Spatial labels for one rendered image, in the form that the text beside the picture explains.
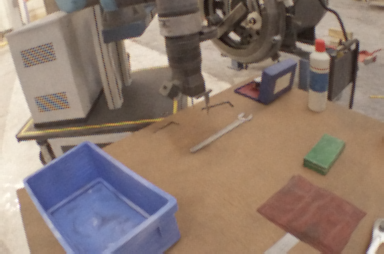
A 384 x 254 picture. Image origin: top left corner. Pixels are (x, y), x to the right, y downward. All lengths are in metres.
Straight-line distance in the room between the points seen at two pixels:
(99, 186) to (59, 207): 0.12
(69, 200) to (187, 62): 0.42
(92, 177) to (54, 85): 0.71
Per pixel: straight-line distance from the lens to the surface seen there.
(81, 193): 0.69
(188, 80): 0.61
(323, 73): 0.85
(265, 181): 0.64
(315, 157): 0.67
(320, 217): 0.56
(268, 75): 0.87
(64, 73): 1.28
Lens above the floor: 0.91
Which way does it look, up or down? 29 degrees down
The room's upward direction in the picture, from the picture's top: 8 degrees counter-clockwise
